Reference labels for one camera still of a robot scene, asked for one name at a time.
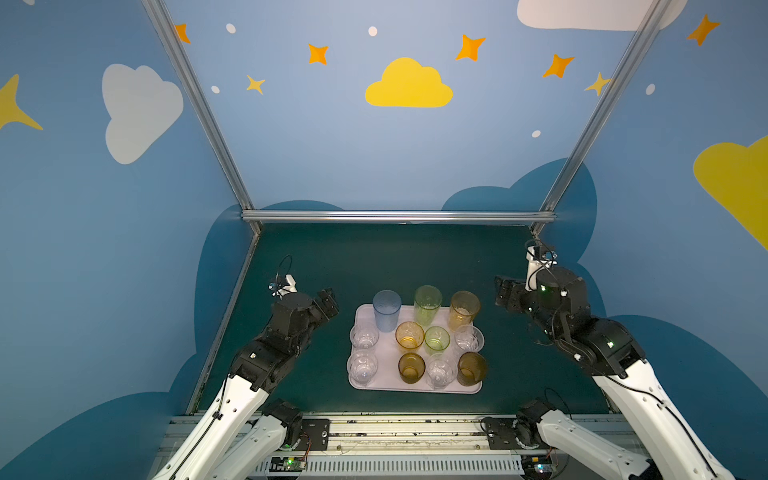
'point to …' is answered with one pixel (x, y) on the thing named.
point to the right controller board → (536, 466)
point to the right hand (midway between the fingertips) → (517, 276)
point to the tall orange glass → (464, 306)
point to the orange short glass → (409, 335)
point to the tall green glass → (427, 302)
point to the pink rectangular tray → (388, 353)
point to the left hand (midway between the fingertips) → (325, 298)
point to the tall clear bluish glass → (387, 304)
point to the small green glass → (437, 338)
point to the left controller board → (287, 464)
